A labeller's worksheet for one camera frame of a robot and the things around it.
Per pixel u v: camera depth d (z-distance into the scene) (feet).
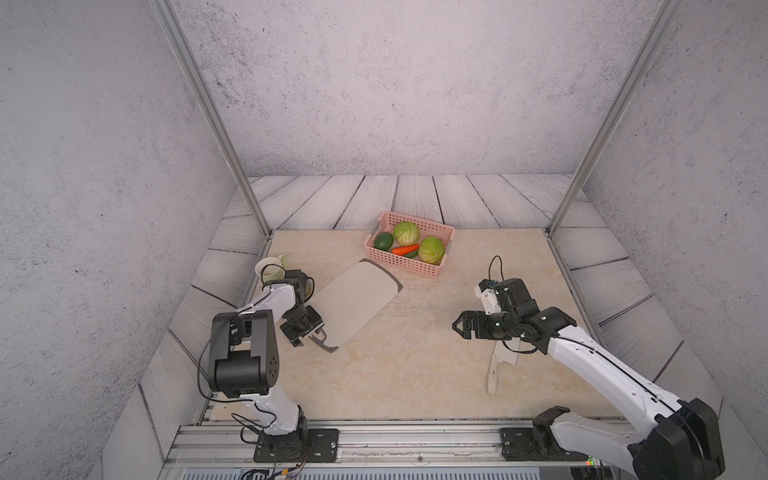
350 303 3.55
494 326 2.22
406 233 3.64
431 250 3.43
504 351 2.22
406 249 3.65
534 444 2.24
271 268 2.65
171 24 2.35
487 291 2.41
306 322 2.69
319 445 2.39
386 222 3.90
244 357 1.56
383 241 3.67
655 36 2.42
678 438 1.24
